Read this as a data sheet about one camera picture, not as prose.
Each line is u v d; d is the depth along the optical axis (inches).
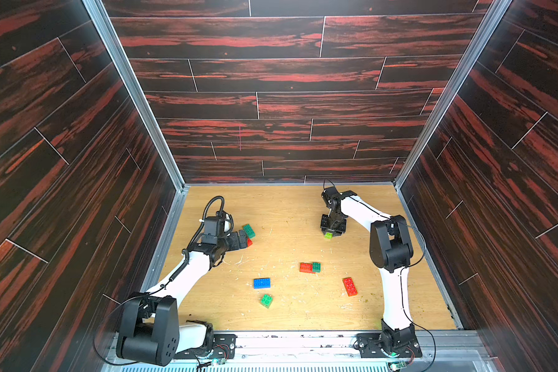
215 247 25.6
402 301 24.2
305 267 35.5
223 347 28.8
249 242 38.8
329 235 38.8
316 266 34.8
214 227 26.6
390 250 22.7
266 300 31.6
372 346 29.0
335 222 33.2
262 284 34.0
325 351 29.0
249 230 40.0
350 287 33.4
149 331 16.4
